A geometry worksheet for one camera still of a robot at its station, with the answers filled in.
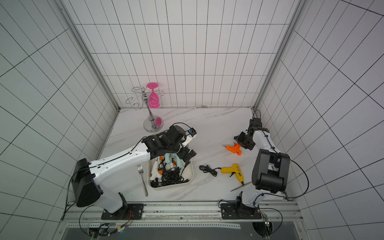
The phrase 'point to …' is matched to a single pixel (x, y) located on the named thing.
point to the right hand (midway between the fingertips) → (235, 140)
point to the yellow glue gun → (234, 168)
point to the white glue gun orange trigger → (155, 173)
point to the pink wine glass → (154, 101)
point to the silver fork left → (141, 171)
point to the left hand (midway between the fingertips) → (186, 150)
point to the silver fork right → (241, 186)
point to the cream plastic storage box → (187, 174)
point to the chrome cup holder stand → (152, 124)
